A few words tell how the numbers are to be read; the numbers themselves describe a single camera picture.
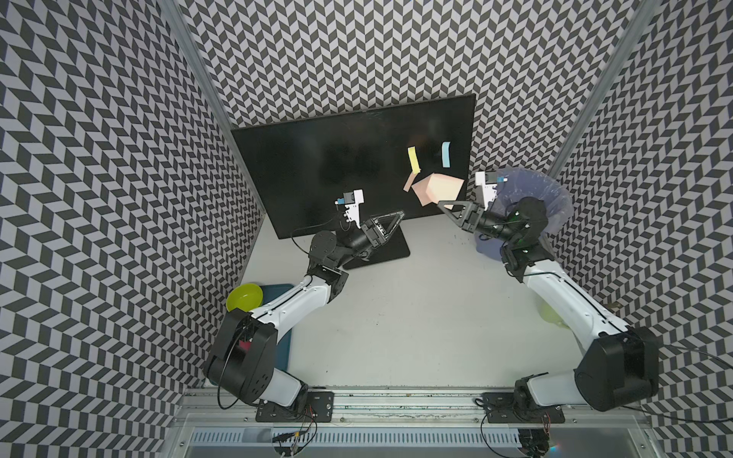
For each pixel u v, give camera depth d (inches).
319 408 29.1
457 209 26.2
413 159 29.6
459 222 25.5
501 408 29.1
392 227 24.4
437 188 26.2
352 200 25.2
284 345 33.4
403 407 29.9
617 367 16.1
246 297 36.3
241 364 16.9
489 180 24.4
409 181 31.2
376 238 24.1
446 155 29.6
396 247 41.0
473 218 24.1
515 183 37.1
